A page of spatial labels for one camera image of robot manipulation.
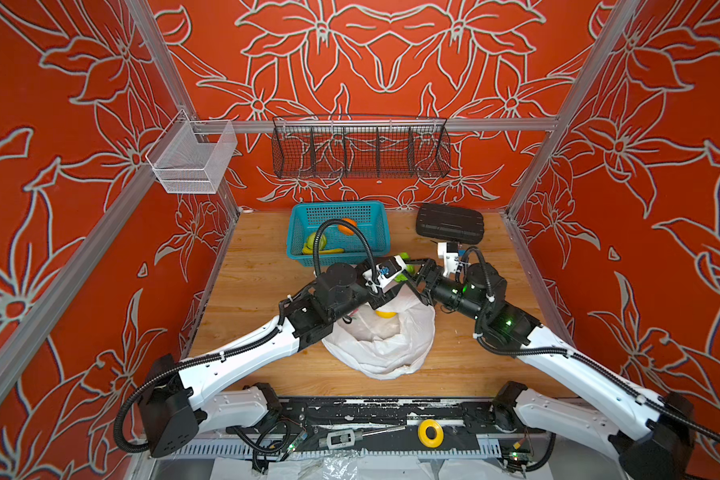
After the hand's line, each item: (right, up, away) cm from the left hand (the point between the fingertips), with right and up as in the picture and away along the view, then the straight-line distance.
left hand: (396, 262), depth 67 cm
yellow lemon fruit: (-1, -17, +19) cm, 26 cm away
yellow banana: (-21, +1, +39) cm, 44 cm away
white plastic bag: (-1, -25, +13) cm, 28 cm away
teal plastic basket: (-29, +13, +44) cm, 54 cm away
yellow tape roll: (+7, -42, +2) cm, 42 cm away
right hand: (-1, -2, -2) cm, 3 cm away
